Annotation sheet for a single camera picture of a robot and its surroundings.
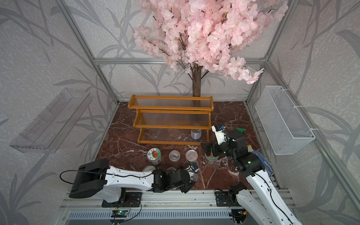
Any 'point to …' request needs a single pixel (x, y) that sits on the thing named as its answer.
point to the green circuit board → (119, 213)
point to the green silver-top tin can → (191, 156)
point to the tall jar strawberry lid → (154, 155)
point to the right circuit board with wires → (238, 215)
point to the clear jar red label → (211, 160)
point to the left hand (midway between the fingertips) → (192, 179)
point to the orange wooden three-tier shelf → (172, 120)
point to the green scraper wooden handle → (241, 130)
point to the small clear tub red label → (171, 168)
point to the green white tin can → (148, 168)
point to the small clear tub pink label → (174, 156)
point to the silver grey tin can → (196, 134)
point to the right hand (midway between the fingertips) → (208, 140)
